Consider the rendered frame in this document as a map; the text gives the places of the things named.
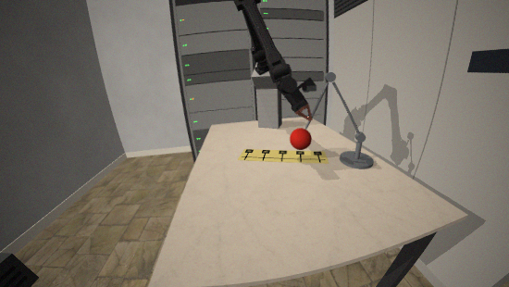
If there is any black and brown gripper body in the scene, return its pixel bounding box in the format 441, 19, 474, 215
285, 94, 308, 113

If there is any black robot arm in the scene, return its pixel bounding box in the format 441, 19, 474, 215
233, 0, 317, 103

